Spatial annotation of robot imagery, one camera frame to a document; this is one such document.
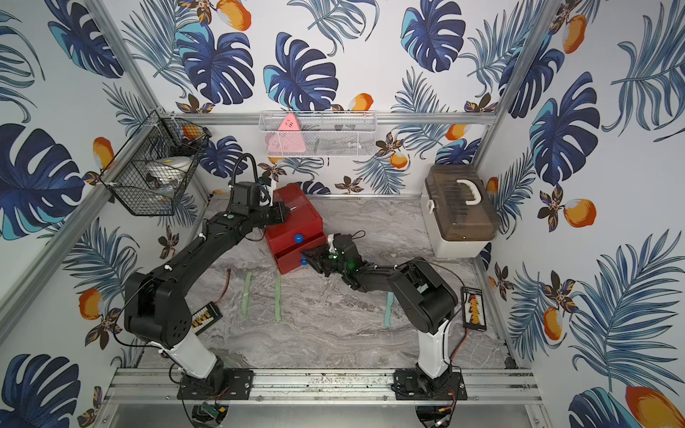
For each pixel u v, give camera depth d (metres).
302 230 0.85
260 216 0.73
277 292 0.92
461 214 0.95
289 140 0.90
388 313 0.88
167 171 0.80
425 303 0.51
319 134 1.02
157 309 0.45
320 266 0.82
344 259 0.74
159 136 0.95
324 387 0.75
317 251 0.84
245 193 0.66
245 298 0.92
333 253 0.84
